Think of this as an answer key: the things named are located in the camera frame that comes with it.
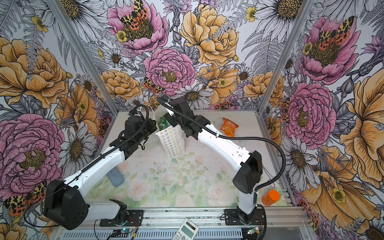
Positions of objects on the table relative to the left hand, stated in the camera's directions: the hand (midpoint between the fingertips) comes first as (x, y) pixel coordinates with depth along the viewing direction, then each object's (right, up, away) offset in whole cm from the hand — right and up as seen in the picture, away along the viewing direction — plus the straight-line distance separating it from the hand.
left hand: (157, 125), depth 82 cm
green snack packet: (+2, +1, +7) cm, 7 cm away
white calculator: (+17, -49, -12) cm, 53 cm away
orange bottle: (+56, -34, -11) cm, 67 cm away
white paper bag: (+9, -7, +1) cm, 11 cm away
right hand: (+10, +6, -6) cm, 13 cm away
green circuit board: (-14, -52, -10) cm, 55 cm away
